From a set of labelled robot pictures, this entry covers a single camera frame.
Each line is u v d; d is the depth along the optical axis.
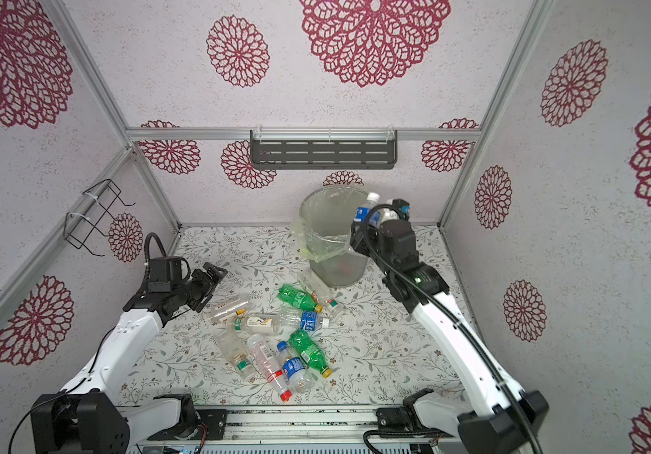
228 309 0.92
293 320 0.87
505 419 0.37
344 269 0.97
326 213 0.96
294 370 0.78
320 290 1.00
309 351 0.81
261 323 0.86
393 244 0.50
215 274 0.75
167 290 0.62
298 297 0.92
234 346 0.88
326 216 0.97
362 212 0.68
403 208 0.59
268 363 0.80
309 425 0.75
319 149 0.93
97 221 0.78
